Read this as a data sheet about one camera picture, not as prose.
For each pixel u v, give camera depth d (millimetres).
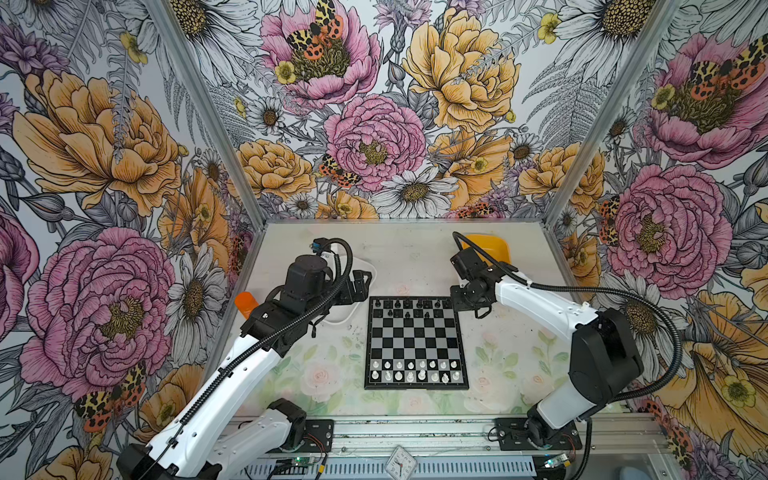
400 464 688
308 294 532
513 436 732
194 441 387
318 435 737
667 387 441
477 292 649
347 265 519
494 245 1084
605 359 447
